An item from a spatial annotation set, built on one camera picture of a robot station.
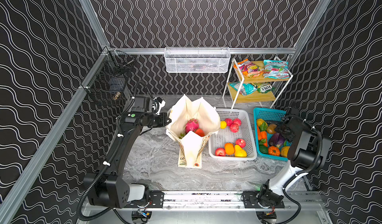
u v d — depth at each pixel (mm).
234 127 951
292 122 677
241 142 899
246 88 1004
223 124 978
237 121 991
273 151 857
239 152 845
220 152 854
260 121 995
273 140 928
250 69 837
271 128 953
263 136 948
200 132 891
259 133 964
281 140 923
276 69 835
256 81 837
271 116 1013
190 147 699
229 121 991
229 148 878
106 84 943
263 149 860
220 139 951
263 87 1002
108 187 393
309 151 499
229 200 755
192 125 931
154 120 650
